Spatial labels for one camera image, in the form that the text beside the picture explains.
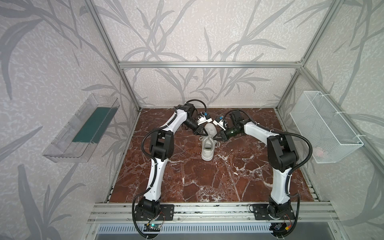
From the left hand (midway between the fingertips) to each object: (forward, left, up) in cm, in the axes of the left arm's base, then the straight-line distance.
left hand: (207, 129), depth 93 cm
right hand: (-2, -5, -2) cm, 5 cm away
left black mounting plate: (-44, +21, -10) cm, 50 cm away
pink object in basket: (-21, -54, +11) cm, 59 cm away
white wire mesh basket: (-20, -50, +25) cm, 59 cm away
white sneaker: (-7, -1, -3) cm, 8 cm away
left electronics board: (-50, +27, -12) cm, 58 cm away
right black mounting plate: (-44, -26, -9) cm, 52 cm away
